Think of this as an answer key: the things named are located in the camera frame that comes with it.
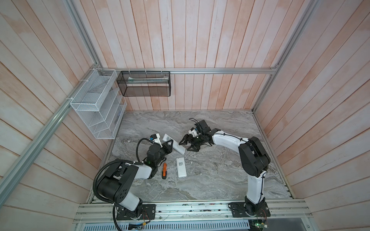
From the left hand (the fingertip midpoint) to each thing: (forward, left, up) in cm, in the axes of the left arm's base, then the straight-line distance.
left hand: (173, 142), depth 89 cm
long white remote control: (-1, -2, -2) cm, 3 cm away
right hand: (-1, -5, -2) cm, 6 cm away
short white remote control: (-12, -5, -9) cm, 16 cm away
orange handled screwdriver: (-17, +5, -8) cm, 19 cm away
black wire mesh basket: (+42, +22, +15) cm, 50 cm away
